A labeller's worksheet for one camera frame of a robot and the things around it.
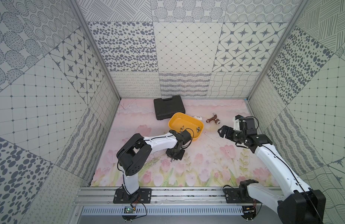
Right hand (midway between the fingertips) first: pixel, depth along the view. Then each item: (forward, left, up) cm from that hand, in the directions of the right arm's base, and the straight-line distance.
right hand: (224, 134), depth 82 cm
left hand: (-8, +28, -13) cm, 32 cm away
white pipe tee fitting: (+21, +13, -11) cm, 27 cm away
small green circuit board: (-37, +54, -16) cm, 67 cm away
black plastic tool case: (+32, +40, -13) cm, 53 cm away
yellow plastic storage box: (+18, +27, -13) cm, 35 cm away
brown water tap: (+19, -1, -13) cm, 23 cm away
